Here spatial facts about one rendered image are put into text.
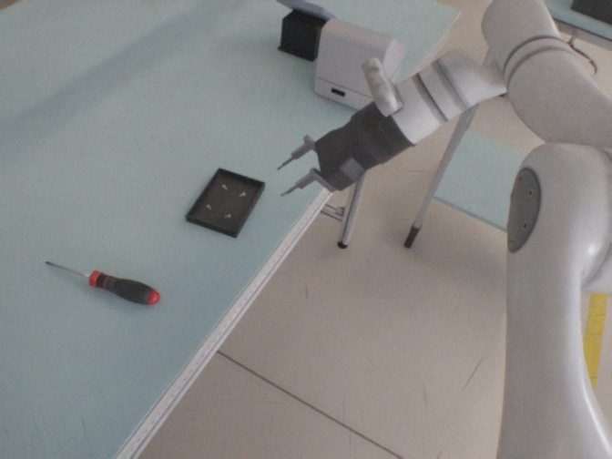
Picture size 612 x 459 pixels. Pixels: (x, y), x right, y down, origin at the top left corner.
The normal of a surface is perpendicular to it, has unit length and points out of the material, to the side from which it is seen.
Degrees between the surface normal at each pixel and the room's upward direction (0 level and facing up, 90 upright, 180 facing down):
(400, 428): 0
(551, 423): 58
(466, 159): 0
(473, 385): 0
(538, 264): 79
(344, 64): 90
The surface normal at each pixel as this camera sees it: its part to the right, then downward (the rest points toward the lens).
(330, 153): -0.62, -0.41
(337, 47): -0.44, 0.67
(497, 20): -0.80, -0.31
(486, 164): 0.10, -0.63
